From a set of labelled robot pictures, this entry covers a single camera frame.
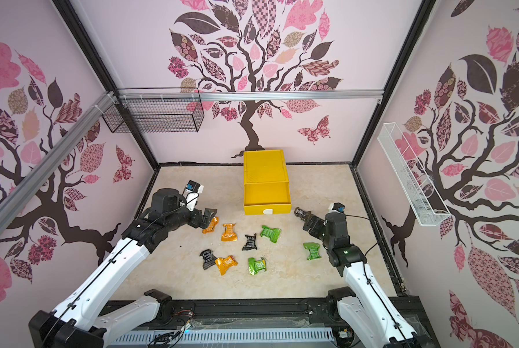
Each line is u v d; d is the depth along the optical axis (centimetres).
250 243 90
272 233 92
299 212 98
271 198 89
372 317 44
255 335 77
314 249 88
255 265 83
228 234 92
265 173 88
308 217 103
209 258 85
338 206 71
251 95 94
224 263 85
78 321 38
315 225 72
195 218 67
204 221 68
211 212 69
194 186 65
